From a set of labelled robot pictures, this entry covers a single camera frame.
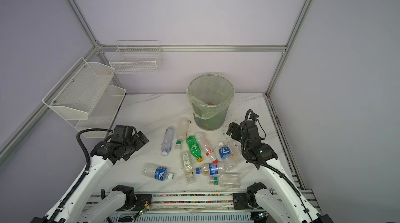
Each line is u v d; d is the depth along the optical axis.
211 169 0.79
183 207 0.73
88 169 0.46
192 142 0.90
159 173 0.77
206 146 0.88
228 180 0.80
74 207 0.40
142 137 0.72
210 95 1.02
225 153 0.84
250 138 0.56
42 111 0.60
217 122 0.96
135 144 0.69
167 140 0.93
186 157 0.82
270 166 0.47
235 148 0.88
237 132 0.68
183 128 0.97
